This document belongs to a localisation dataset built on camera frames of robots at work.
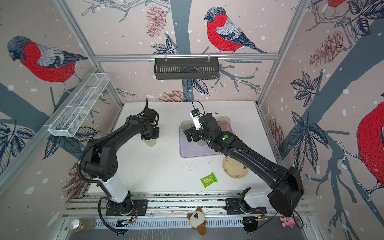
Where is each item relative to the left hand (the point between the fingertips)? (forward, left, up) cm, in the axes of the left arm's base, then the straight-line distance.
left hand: (154, 135), depth 91 cm
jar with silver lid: (-45, +23, 0) cm, 50 cm away
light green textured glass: (-1, +4, -7) cm, 8 cm away
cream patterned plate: (-18, -49, -8) cm, 52 cm away
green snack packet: (-25, -33, -8) cm, 42 cm away
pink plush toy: (-44, -69, -5) cm, 82 cm away
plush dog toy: (-44, -26, -6) cm, 51 cm away
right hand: (-5, -23, +15) cm, 28 cm away
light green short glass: (+12, -19, -5) cm, 23 cm away
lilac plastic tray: (-6, -24, -7) cm, 26 cm away
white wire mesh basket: (-3, +36, +21) cm, 42 cm away
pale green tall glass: (-16, -28, +18) cm, 37 cm away
